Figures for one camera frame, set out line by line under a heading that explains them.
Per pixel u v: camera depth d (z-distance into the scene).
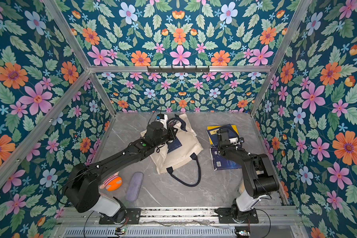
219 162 0.87
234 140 0.85
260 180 0.47
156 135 0.63
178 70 0.92
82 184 0.47
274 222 0.72
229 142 0.75
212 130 1.01
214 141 0.96
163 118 0.73
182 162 0.93
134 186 0.80
